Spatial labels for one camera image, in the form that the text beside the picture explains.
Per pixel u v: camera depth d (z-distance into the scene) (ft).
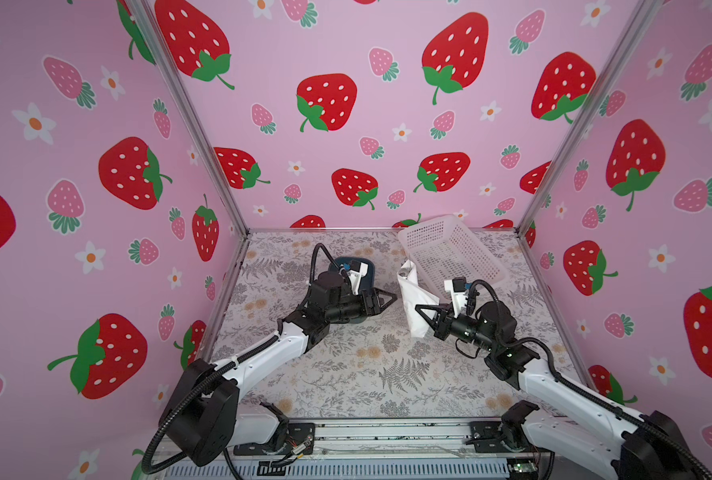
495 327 1.86
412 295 2.48
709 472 1.23
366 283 3.20
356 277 2.40
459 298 2.22
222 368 1.45
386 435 2.51
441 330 2.17
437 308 2.30
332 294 2.06
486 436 2.40
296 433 2.46
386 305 2.36
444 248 3.77
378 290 2.30
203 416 1.35
